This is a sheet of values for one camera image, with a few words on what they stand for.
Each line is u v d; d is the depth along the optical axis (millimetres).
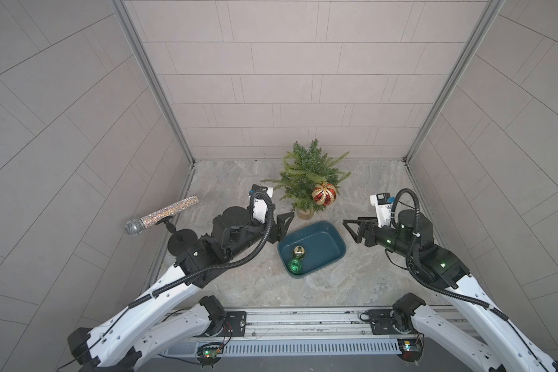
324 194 651
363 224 585
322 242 869
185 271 448
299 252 825
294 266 785
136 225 664
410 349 680
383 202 589
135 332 388
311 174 694
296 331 708
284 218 562
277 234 554
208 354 641
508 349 394
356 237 601
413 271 502
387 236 589
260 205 587
